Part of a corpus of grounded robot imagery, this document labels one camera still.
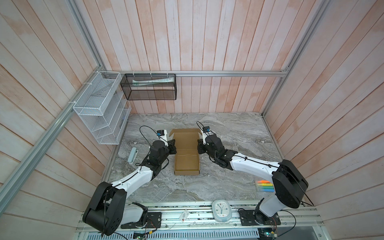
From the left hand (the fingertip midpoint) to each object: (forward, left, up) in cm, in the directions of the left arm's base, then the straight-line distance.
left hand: (175, 142), depth 86 cm
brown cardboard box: (-3, -6, -13) cm, 15 cm away
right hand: (+1, -13, +1) cm, 13 cm away
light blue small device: (-3, +28, -11) cm, 30 cm away
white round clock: (-34, -25, -12) cm, 44 cm away
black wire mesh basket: (+40, +21, +10) cm, 46 cm away
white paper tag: (-36, -6, -14) cm, 39 cm away
